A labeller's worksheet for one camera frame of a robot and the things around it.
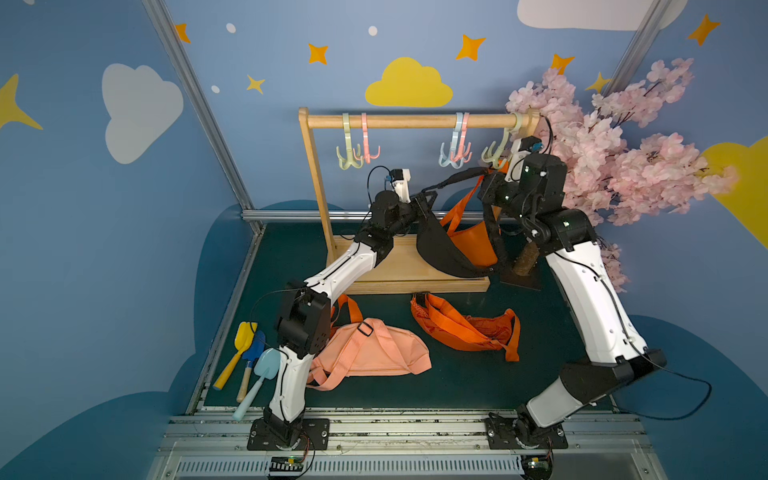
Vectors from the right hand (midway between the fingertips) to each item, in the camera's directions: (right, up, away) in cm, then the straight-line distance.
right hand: (491, 173), depth 69 cm
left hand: (-10, -1, +11) cm, 15 cm away
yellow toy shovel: (-68, -45, +21) cm, 84 cm away
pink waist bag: (-30, -45, +13) cm, 56 cm away
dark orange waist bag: (-35, -36, +25) cm, 57 cm away
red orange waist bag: (+6, -43, +22) cm, 48 cm away
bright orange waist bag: (+3, -15, +25) cm, 29 cm away
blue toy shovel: (-64, -49, +18) cm, 83 cm away
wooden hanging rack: (-17, -26, +39) cm, 50 cm away
